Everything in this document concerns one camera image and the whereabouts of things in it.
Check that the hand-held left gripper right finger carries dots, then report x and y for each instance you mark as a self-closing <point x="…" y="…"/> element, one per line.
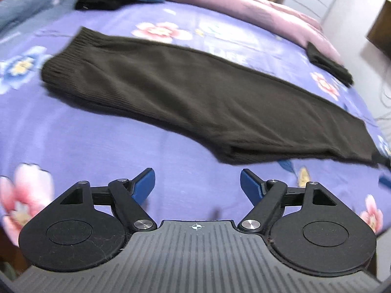
<point x="252" y="184"/>

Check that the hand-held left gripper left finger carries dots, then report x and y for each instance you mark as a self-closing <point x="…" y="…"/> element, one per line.
<point x="143" y="184"/>

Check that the dark brown knit pants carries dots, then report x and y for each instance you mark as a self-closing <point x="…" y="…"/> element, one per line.
<point x="195" y="97"/>

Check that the purple floral bed sheet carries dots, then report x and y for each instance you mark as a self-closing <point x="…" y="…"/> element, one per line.
<point x="91" y="146"/>

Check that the small folded black garment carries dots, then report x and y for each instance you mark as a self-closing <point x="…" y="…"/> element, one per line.
<point x="330" y="64"/>

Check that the pink floral quilt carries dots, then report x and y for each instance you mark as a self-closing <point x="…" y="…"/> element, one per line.
<point x="244" y="9"/>

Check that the folded black clothes stack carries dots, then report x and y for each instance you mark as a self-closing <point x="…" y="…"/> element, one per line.
<point x="97" y="1"/>

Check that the dark flat screen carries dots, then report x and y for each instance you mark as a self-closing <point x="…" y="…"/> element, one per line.
<point x="381" y="30"/>

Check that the blue-grey fleece blanket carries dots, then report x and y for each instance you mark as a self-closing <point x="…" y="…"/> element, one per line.
<point x="27" y="3"/>

